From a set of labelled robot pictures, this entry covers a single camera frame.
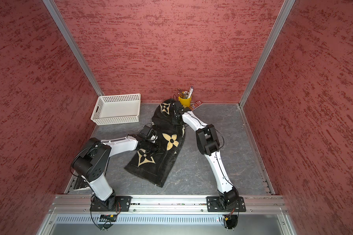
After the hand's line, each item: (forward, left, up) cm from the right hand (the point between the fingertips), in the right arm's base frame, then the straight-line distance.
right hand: (176, 123), depth 107 cm
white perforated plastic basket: (+14, +47, +3) cm, 49 cm away
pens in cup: (+14, -8, +16) cm, 23 cm away
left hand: (-25, +8, +2) cm, 26 cm away
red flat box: (+18, -16, +1) cm, 24 cm away
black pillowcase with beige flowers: (-32, +8, +2) cm, 33 cm away
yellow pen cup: (+14, -8, +8) cm, 18 cm away
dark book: (-42, +53, +2) cm, 68 cm away
